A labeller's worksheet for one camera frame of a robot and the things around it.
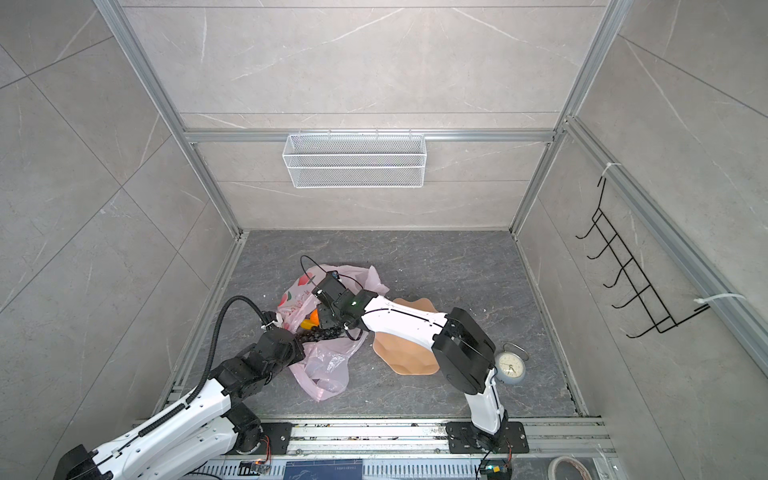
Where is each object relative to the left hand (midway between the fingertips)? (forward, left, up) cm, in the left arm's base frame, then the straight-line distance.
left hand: (302, 334), depth 83 cm
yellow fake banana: (+5, 0, -3) cm, 6 cm away
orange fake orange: (+5, -3, +1) cm, 6 cm away
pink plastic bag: (-10, -7, -1) cm, 12 cm away
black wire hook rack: (-3, -80, +25) cm, 84 cm away
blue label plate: (-31, -12, -7) cm, 34 cm away
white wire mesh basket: (+53, -15, +21) cm, 59 cm away
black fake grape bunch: (+1, -4, -3) cm, 5 cm away
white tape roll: (-33, -62, -6) cm, 70 cm away
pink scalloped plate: (-4, -29, -8) cm, 30 cm away
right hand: (+6, -7, +1) cm, 9 cm away
